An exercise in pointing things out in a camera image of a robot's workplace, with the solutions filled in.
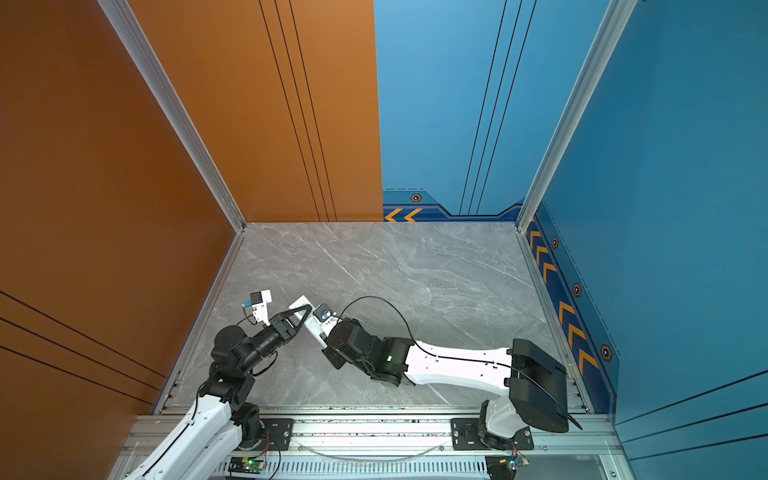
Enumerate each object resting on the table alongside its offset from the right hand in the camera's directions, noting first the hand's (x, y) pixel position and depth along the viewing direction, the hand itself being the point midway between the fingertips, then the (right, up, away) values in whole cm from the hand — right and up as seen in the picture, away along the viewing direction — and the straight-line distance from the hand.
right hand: (324, 332), depth 73 cm
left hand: (-3, +6, +1) cm, 7 cm away
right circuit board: (+43, -31, -3) cm, 53 cm away
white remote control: (-4, +2, +1) cm, 4 cm away
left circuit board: (-18, -31, -2) cm, 36 cm away
